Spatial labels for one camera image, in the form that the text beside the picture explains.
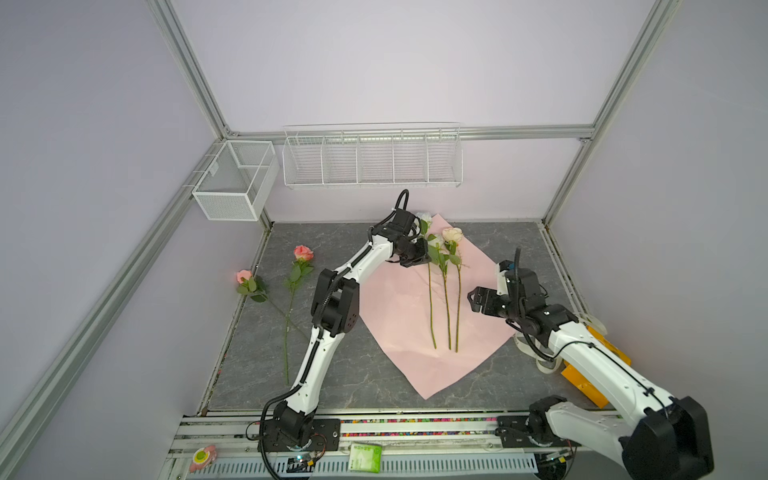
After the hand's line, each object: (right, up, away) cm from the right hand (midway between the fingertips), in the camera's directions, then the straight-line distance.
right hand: (482, 298), depth 83 cm
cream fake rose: (-3, +19, +28) cm, 34 cm away
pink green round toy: (-68, -34, -16) cm, 78 cm away
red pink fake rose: (-58, +12, +24) cm, 64 cm away
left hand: (-11, +10, +13) cm, 20 cm away
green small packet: (-31, -35, -14) cm, 49 cm away
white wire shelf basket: (-32, +45, +13) cm, 56 cm away
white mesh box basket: (-77, +37, +16) cm, 87 cm away
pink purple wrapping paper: (-16, -7, +9) cm, 20 cm away
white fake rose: (-14, +23, +23) cm, 35 cm away
